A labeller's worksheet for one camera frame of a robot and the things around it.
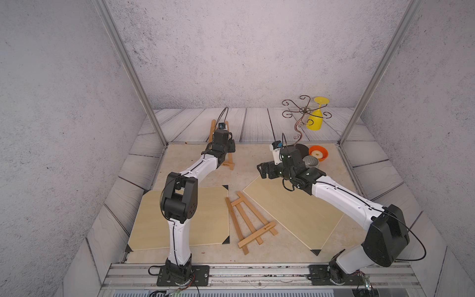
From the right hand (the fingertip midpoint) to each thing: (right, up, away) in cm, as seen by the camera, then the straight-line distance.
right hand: (267, 163), depth 82 cm
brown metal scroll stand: (+19, +26, +11) cm, 34 cm away
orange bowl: (+35, +6, +29) cm, 46 cm away
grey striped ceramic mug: (+28, 0, +26) cm, 38 cm away
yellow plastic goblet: (+26, +22, +14) cm, 37 cm away
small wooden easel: (-18, 0, +20) cm, 27 cm away
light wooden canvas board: (+22, -27, +7) cm, 35 cm away
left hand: (-16, +12, +16) cm, 26 cm away
